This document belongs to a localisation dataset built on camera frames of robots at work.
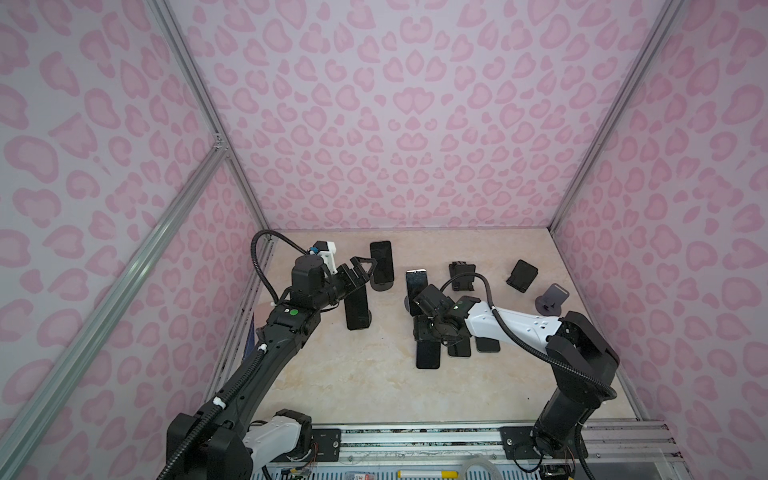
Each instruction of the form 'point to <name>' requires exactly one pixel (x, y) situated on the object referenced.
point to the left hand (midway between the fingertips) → (369, 263)
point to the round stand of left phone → (370, 318)
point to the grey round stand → (551, 302)
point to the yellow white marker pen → (428, 474)
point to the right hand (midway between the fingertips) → (423, 331)
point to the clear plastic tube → (479, 461)
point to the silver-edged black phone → (416, 281)
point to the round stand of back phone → (380, 287)
